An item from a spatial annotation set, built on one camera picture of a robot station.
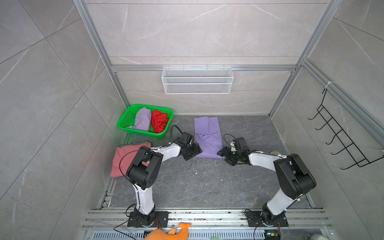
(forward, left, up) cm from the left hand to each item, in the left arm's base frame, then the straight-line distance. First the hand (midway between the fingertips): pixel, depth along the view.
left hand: (199, 150), depth 95 cm
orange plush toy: (-44, +21, +3) cm, 49 cm away
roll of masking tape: (-2, -51, -3) cm, 51 cm away
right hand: (-3, -13, -1) cm, 13 cm away
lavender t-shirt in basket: (+27, +41, +2) cm, 49 cm away
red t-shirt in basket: (+21, +28, +6) cm, 35 cm away
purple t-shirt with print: (+12, -6, -1) cm, 14 cm away
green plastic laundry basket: (+30, +54, 0) cm, 61 cm away
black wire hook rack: (-25, -62, +30) cm, 73 cm away
